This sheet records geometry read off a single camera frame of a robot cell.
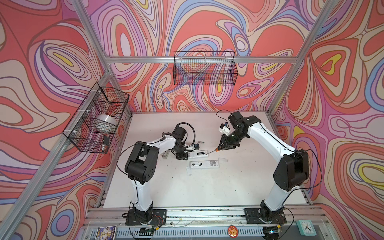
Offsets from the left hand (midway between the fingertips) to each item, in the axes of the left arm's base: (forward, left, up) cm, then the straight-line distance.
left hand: (186, 152), depth 97 cm
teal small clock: (-41, -58, +2) cm, 71 cm away
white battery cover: (-6, -23, 0) cm, 24 cm away
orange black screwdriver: (-6, -18, +14) cm, 23 cm away
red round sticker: (-43, -23, +1) cm, 49 cm away
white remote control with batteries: (-9, -11, +1) cm, 14 cm away
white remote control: (-2, -9, +1) cm, 9 cm away
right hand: (-7, -21, +14) cm, 26 cm away
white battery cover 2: (-12, -2, -1) cm, 13 cm away
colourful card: (-43, +36, +2) cm, 56 cm away
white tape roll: (-3, +38, +33) cm, 50 cm away
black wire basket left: (-8, +47, +32) cm, 57 cm away
